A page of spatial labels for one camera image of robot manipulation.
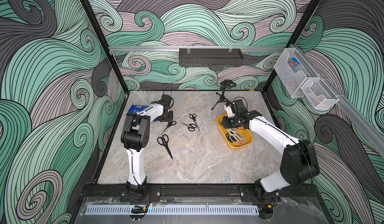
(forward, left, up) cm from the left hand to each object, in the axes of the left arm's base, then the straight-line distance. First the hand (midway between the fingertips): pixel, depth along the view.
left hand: (167, 117), depth 101 cm
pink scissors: (-18, -48, -1) cm, 51 cm away
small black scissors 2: (-7, -16, -2) cm, 18 cm away
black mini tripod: (+12, -38, +20) cm, 45 cm away
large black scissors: (-17, +1, -3) cm, 17 cm away
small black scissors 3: (+2, -18, -2) cm, 19 cm away
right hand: (-10, -38, +8) cm, 40 cm away
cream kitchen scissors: (-15, -43, +1) cm, 46 cm away
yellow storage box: (-21, -42, +1) cm, 47 cm away
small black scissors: (-4, -2, -2) cm, 5 cm away
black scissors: (-16, -41, +1) cm, 44 cm away
